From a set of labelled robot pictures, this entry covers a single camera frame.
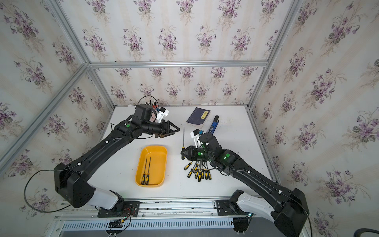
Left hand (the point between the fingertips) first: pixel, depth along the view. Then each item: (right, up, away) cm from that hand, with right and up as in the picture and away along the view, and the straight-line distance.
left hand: (178, 131), depth 71 cm
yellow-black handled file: (-21, -27, +13) cm, 37 cm away
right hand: (+2, -11, 0) cm, 11 cm away
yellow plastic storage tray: (-14, -23, +17) cm, 32 cm away
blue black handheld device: (+24, +2, +35) cm, 42 cm away
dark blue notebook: (+12, +8, +41) cm, 44 cm away
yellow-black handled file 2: (-19, -27, +11) cm, 35 cm away
